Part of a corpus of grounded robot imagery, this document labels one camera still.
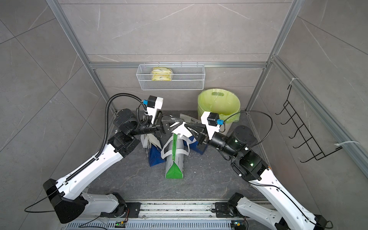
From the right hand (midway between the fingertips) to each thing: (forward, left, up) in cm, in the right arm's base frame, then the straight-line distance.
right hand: (188, 124), depth 50 cm
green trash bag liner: (+40, -23, -26) cm, 53 cm away
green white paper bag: (+2, +7, -24) cm, 25 cm away
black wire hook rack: (+1, -56, -17) cm, 59 cm away
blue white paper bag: (+8, +20, -30) cm, 37 cm away
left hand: (0, +2, +2) cm, 3 cm away
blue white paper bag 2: (+12, -4, -35) cm, 37 cm away
